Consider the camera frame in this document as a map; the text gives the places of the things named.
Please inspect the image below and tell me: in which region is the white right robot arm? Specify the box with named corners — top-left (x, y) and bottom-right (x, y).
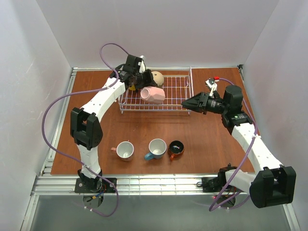
top-left (181, 85), bottom-right (296, 208)

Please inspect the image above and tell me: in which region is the white mug pink handle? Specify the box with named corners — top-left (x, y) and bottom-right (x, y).
top-left (111, 141), bottom-right (134, 162)

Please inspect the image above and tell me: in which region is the black mug orange handle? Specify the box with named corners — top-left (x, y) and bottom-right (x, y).
top-left (167, 141), bottom-right (184, 161)

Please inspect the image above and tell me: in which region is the yellow cup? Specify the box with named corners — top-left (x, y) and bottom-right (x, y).
top-left (129, 85), bottom-right (136, 91)

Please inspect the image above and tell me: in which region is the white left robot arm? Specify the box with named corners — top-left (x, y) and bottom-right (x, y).
top-left (70, 68), bottom-right (157, 193)

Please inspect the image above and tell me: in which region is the pale pink tall mug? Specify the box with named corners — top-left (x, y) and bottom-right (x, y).
top-left (140, 87), bottom-right (165, 104)

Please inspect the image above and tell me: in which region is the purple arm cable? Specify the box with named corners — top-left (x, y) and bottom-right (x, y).
top-left (42, 43), bottom-right (132, 217)
top-left (192, 77), bottom-right (259, 212)

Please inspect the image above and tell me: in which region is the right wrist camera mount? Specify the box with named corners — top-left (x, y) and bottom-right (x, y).
top-left (205, 76), bottom-right (219, 98)

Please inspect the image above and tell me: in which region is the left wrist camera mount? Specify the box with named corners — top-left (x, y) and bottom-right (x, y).
top-left (123, 54), bottom-right (146, 74)

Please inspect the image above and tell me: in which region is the aluminium left frame rail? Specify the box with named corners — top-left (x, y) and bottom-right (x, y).
top-left (39, 67), bottom-right (78, 176)

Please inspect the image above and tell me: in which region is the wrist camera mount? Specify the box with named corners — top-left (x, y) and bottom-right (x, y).
top-left (123, 54), bottom-right (146, 74)
top-left (205, 76), bottom-right (219, 98)

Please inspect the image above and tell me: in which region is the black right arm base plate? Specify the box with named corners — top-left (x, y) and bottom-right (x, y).
top-left (196, 177), bottom-right (227, 193)

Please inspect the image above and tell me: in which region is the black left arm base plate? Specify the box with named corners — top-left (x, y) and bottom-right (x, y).
top-left (74, 178), bottom-right (116, 194)

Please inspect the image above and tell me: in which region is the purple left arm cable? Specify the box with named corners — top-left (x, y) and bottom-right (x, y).
top-left (42, 43), bottom-right (132, 217)

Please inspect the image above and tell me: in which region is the beige round ceramic mug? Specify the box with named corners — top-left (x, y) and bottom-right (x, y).
top-left (152, 71), bottom-right (164, 88)

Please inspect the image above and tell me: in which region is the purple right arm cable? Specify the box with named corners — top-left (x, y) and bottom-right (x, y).
top-left (192, 77), bottom-right (259, 212)

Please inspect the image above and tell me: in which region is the white wire dish rack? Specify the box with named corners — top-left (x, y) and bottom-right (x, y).
top-left (118, 67), bottom-right (194, 113)

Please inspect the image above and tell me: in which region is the grey mug blue handle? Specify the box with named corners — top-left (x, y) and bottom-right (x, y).
top-left (144, 139), bottom-right (167, 161)

